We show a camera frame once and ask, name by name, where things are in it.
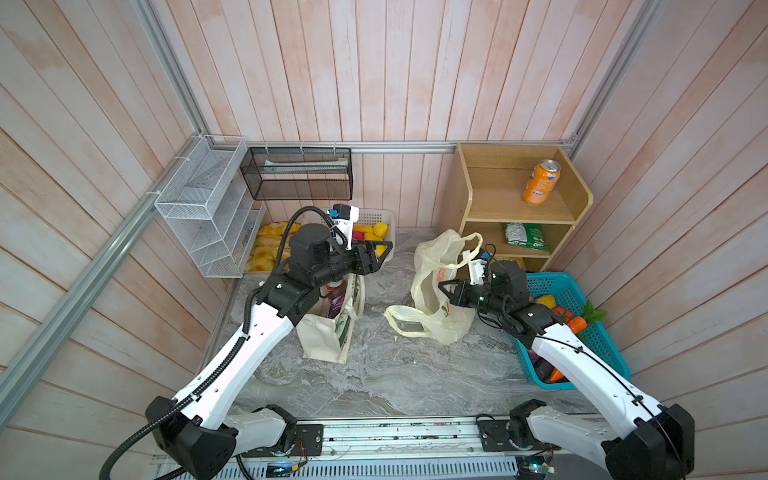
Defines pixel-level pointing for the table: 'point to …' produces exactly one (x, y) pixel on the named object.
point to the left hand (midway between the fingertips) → (383, 252)
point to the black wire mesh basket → (299, 173)
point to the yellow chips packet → (520, 260)
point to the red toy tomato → (565, 314)
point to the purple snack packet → (336, 294)
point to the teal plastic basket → (596, 334)
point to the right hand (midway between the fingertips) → (438, 284)
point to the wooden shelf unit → (521, 200)
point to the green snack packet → (526, 235)
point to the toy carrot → (579, 324)
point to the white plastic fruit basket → (375, 216)
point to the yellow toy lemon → (380, 229)
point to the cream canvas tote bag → (324, 337)
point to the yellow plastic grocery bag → (437, 259)
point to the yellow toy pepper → (547, 300)
